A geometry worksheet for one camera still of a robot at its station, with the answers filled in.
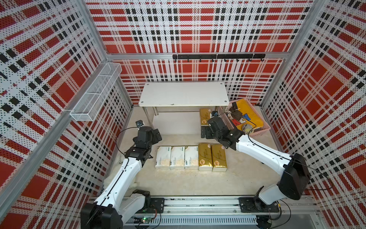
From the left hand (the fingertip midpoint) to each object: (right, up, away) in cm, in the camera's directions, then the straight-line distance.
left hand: (152, 133), depth 83 cm
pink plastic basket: (+77, +3, +17) cm, 78 cm away
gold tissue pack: (+32, -14, +1) cm, 35 cm away
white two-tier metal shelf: (+8, +18, +36) cm, 41 cm away
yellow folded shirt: (+68, +10, +21) cm, 72 cm away
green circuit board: (+1, -41, -14) cm, 43 cm away
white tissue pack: (+6, -15, +4) cm, 16 cm away
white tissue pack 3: (+24, -15, +3) cm, 28 cm away
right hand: (+35, +3, 0) cm, 35 cm away
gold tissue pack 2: (+40, -17, -1) cm, 43 cm away
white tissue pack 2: (+15, -16, +3) cm, 22 cm away
